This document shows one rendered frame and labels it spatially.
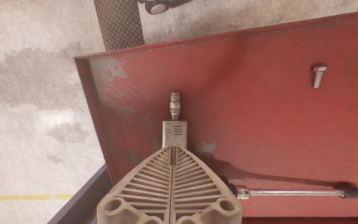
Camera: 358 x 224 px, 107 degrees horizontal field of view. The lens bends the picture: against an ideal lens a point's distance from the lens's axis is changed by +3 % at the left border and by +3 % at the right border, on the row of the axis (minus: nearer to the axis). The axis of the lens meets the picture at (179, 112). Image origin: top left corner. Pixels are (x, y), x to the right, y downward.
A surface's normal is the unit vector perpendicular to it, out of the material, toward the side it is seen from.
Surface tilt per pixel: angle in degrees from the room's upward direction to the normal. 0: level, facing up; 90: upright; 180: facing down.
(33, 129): 0
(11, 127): 0
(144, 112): 0
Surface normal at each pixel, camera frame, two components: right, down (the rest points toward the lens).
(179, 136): 0.02, 0.08
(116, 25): -0.09, 0.27
